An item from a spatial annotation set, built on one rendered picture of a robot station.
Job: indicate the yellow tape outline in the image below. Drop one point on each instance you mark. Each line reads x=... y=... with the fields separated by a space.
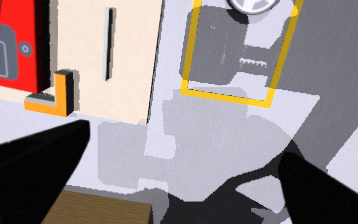
x=276 y=74

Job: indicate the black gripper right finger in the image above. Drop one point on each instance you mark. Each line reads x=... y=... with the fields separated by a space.
x=311 y=196

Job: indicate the black wheel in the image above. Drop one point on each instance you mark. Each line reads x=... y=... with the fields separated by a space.
x=251 y=7

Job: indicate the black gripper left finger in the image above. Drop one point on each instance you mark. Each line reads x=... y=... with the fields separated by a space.
x=35 y=169

